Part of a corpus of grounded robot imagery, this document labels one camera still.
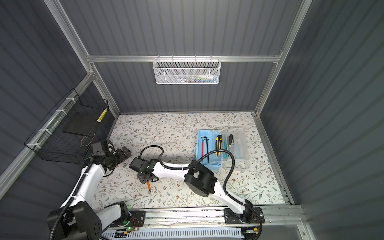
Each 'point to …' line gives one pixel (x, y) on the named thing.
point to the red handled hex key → (203, 147)
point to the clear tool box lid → (235, 140)
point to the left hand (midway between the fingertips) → (122, 156)
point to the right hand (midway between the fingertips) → (145, 177)
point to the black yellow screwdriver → (230, 139)
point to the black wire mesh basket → (65, 136)
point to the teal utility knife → (225, 143)
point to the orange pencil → (148, 185)
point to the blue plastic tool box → (208, 141)
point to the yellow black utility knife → (218, 144)
